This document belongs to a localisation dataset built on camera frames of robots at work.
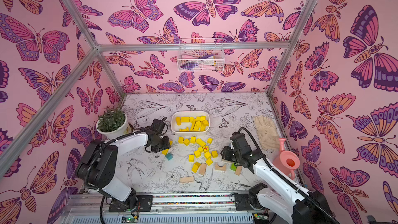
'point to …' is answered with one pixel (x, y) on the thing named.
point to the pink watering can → (287, 161)
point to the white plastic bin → (175, 128)
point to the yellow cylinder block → (178, 121)
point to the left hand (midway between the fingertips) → (170, 145)
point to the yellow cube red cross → (205, 148)
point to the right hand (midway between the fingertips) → (223, 151)
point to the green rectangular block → (232, 167)
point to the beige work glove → (267, 134)
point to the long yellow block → (166, 151)
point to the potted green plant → (113, 123)
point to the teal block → (169, 156)
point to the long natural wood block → (185, 179)
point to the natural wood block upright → (202, 168)
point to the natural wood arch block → (218, 167)
